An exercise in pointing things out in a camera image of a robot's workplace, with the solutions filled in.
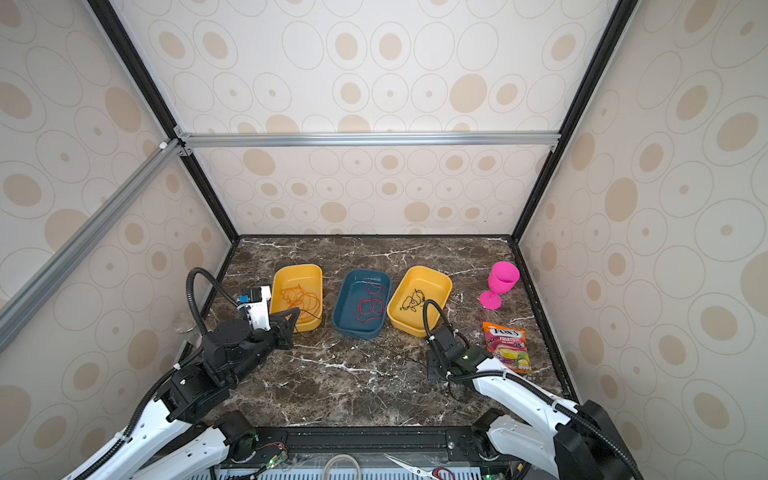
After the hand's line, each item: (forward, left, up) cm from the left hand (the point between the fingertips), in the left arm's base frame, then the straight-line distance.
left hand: (306, 309), depth 68 cm
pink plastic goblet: (+20, -53, -15) cm, 59 cm away
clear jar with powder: (+3, +36, -12) cm, 39 cm away
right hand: (-4, -33, -26) cm, 42 cm away
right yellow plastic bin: (+25, -28, -28) cm, 47 cm away
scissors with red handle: (-29, -29, -26) cm, 49 cm away
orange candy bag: (+2, -54, -25) cm, 60 cm away
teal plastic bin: (+22, -5, -27) cm, 35 cm away
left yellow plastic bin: (+26, +9, -24) cm, 36 cm away
